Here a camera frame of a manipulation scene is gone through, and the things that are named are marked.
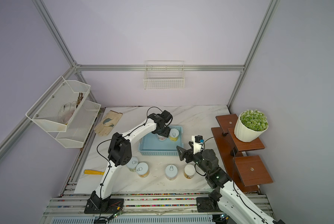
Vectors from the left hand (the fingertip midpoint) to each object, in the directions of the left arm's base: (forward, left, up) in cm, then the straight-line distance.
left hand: (162, 133), depth 97 cm
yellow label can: (-1, -8, 0) cm, 8 cm away
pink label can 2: (-27, -7, -1) cm, 28 cm away
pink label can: (-3, 0, -1) cm, 3 cm away
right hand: (-17, -14, +12) cm, 25 cm away
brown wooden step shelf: (-30, -44, +10) cm, 54 cm away
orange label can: (-25, +11, -1) cm, 27 cm away
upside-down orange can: (-26, -17, 0) cm, 32 cm away
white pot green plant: (-15, -44, +29) cm, 55 cm away
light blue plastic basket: (-6, +9, -7) cm, 13 cm away
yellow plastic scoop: (-25, +42, -6) cm, 49 cm away
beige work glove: (+10, +46, -6) cm, 47 cm away
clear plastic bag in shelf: (-1, +53, +24) cm, 58 cm away
